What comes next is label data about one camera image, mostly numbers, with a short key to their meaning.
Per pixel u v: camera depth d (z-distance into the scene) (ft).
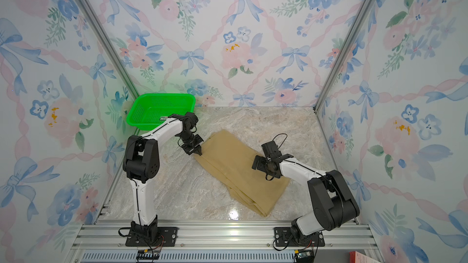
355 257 2.19
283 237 2.40
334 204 1.44
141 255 2.40
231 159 3.08
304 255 2.38
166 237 2.40
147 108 3.85
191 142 2.75
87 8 2.51
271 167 2.25
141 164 1.81
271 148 2.31
